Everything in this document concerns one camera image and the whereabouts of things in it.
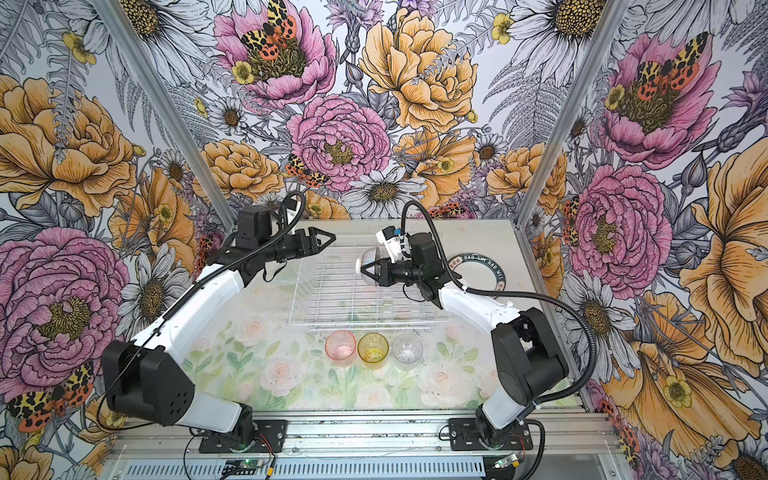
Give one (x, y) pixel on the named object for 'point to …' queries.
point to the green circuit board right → (511, 460)
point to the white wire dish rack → (328, 294)
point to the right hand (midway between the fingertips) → (364, 277)
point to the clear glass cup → (407, 350)
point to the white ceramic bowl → (368, 256)
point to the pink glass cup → (340, 347)
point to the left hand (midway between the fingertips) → (327, 247)
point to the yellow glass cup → (373, 349)
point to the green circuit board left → (242, 466)
